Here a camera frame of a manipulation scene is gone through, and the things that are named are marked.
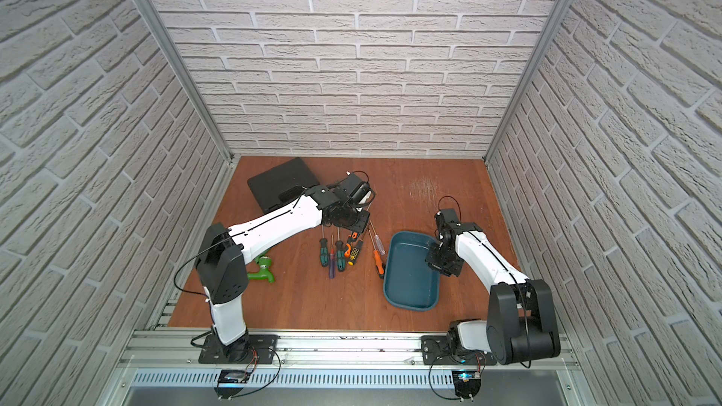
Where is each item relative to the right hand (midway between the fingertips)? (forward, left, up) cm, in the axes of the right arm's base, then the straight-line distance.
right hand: (438, 267), depth 85 cm
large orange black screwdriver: (+5, +19, -2) cm, 20 cm away
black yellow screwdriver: (+8, +26, 0) cm, 27 cm away
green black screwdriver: (+7, +31, -1) cm, 32 cm away
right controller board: (-29, -2, -5) cm, 29 cm away
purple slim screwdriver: (+6, +34, -2) cm, 34 cm away
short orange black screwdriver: (+13, +27, -2) cm, 31 cm away
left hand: (+12, +21, +11) cm, 27 cm away
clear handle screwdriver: (+10, +18, -2) cm, 20 cm away
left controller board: (-25, +59, -4) cm, 65 cm away
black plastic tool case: (+36, +53, +3) cm, 64 cm away
